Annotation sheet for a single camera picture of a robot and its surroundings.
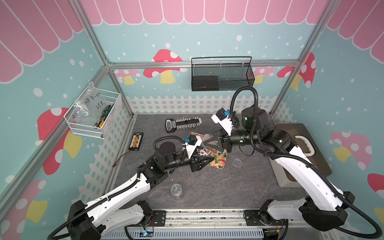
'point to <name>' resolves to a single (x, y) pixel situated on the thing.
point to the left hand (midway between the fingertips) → (210, 156)
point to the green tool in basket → (103, 117)
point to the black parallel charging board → (136, 141)
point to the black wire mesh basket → (221, 73)
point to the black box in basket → (205, 83)
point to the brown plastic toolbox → (305, 143)
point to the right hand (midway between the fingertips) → (207, 139)
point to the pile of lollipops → (220, 157)
